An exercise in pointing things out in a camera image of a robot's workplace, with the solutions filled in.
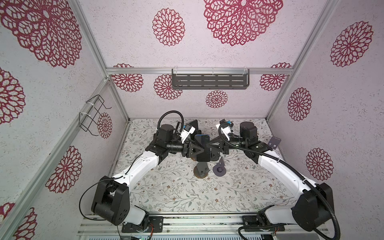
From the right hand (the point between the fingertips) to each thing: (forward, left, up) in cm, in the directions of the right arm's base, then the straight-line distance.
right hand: (207, 142), depth 70 cm
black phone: (+26, +7, -15) cm, 31 cm away
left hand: (0, +3, -6) cm, 7 cm away
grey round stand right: (+16, -43, -20) cm, 50 cm away
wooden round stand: (-2, +2, -24) cm, 24 cm away
